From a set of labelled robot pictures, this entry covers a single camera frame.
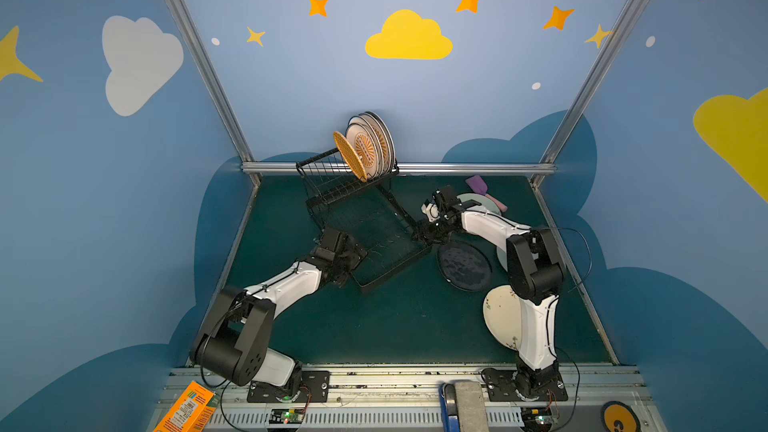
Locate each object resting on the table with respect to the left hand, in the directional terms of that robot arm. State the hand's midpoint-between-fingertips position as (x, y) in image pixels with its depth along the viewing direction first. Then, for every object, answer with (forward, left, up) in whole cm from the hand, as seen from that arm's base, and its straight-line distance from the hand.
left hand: (367, 259), depth 91 cm
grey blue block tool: (-38, -25, -3) cm, 45 cm away
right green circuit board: (-39, -43, -7) cm, 59 cm away
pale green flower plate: (+28, -44, -5) cm, 52 cm away
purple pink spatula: (+38, -43, -6) cm, 58 cm away
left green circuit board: (-39, +17, -8) cm, 44 cm away
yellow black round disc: (-39, -64, -7) cm, 75 cm away
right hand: (+10, -17, -2) cm, 20 cm away
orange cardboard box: (-39, +38, -2) cm, 55 cm away
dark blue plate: (+1, -32, -6) cm, 32 cm away
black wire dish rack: (+24, +2, -6) cm, 25 cm away
